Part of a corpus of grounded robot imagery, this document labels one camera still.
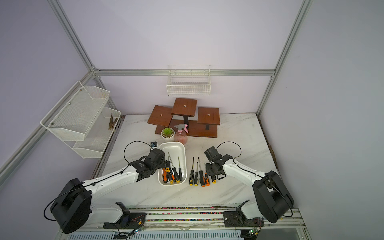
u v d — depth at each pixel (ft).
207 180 2.80
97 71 3.02
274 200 1.39
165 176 2.77
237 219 2.40
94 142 2.97
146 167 2.08
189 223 2.40
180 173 2.88
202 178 2.82
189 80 3.12
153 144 2.51
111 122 3.22
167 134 3.22
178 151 2.97
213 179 2.75
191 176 2.97
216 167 2.06
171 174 2.88
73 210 1.34
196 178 2.82
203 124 3.60
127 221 2.26
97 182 1.54
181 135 3.20
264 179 1.52
